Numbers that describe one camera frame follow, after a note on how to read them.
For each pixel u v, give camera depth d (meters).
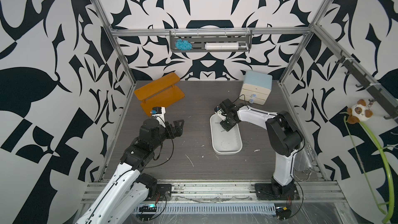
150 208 0.73
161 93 1.11
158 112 0.64
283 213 0.71
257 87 0.98
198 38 0.94
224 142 0.90
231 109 0.74
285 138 0.51
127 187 0.47
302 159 0.77
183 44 0.91
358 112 0.60
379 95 0.54
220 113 0.87
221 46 0.90
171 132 0.64
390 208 0.50
